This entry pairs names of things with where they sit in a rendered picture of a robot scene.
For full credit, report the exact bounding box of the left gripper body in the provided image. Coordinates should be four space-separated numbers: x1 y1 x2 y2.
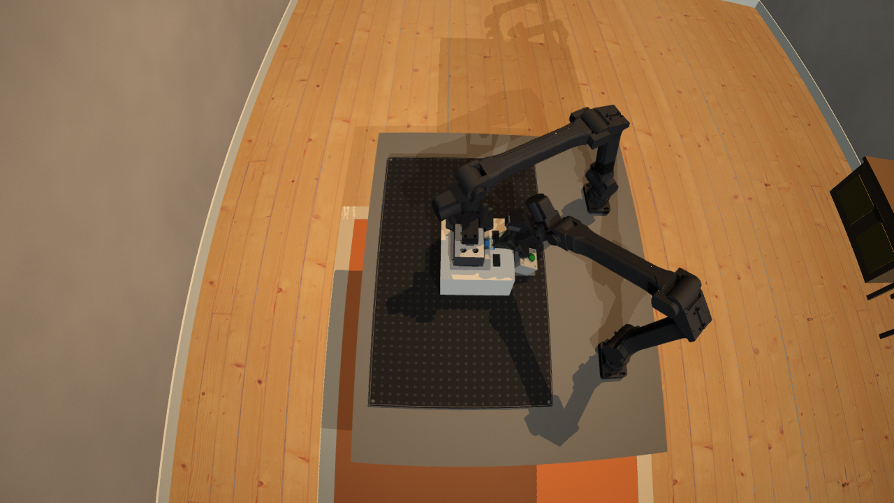
510 230 538 258

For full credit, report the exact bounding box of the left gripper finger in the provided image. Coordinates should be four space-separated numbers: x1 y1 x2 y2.
493 236 516 251
492 229 510 245

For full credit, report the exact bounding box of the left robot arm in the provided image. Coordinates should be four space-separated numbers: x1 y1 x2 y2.
505 194 712 379

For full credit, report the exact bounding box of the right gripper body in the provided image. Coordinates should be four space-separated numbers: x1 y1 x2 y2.
446 203 494 228

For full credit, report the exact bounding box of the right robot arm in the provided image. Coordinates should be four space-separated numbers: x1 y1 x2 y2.
432 105 630 246

